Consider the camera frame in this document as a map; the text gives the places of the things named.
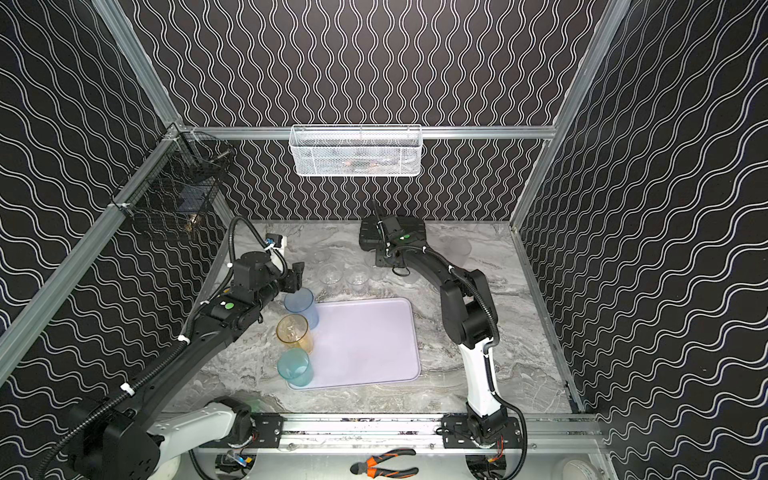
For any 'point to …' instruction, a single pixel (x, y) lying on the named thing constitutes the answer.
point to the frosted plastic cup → (459, 248)
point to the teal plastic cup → (295, 366)
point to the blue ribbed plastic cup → (302, 302)
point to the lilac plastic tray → (364, 342)
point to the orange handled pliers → (370, 469)
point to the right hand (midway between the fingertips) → (386, 257)
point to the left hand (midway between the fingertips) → (291, 257)
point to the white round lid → (574, 469)
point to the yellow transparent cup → (293, 331)
